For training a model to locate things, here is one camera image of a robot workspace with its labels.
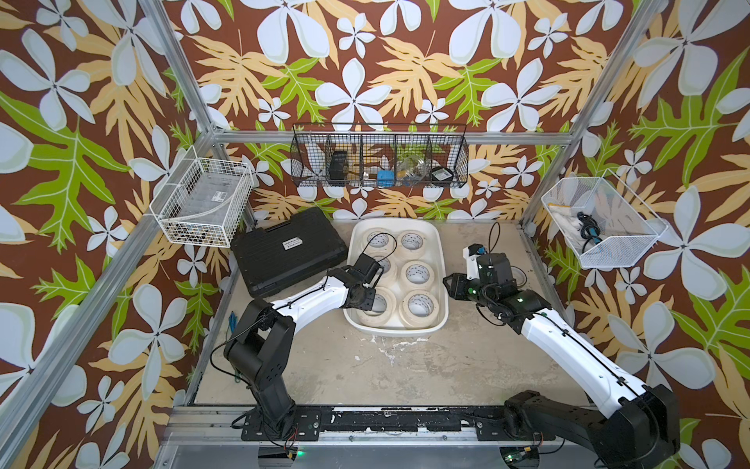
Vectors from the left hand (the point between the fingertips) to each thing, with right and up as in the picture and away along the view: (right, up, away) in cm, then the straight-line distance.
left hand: (365, 295), depth 91 cm
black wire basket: (+5, +47, +7) cm, 48 cm away
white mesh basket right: (+68, +21, -11) cm, 72 cm away
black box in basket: (-10, +44, +7) cm, 45 cm away
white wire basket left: (-45, +28, -12) cm, 54 cm away
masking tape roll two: (+18, -5, +4) cm, 19 cm away
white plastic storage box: (+24, +13, +8) cm, 29 cm away
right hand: (+23, +6, -10) cm, 26 cm away
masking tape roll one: (+6, -4, -3) cm, 7 cm away
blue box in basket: (+6, +38, +3) cm, 39 cm away
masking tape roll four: (+18, +6, +10) cm, 21 cm away
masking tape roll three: (+8, +9, +7) cm, 14 cm away
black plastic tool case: (-28, +13, +10) cm, 33 cm away
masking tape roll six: (+17, +17, +20) cm, 31 cm away
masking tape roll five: (+5, +16, +18) cm, 25 cm away
